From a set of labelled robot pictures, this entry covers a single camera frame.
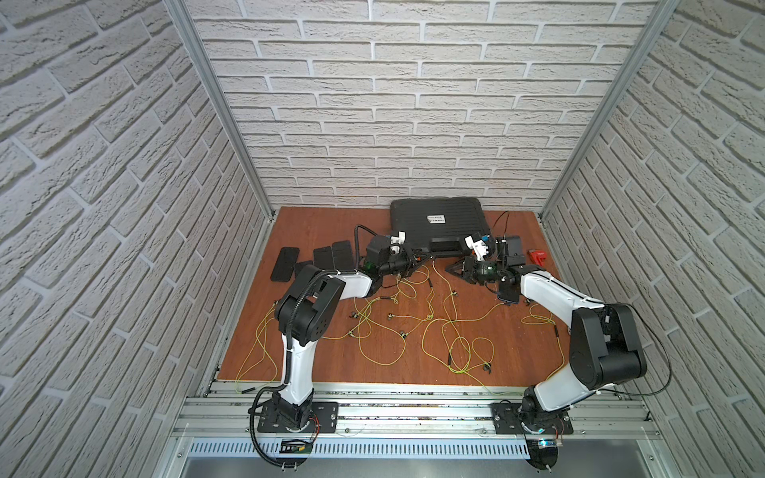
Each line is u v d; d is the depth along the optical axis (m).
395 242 0.90
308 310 0.53
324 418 0.73
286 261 1.01
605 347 0.46
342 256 1.03
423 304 0.94
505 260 0.71
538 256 1.06
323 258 1.05
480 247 0.83
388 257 0.80
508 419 0.74
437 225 1.08
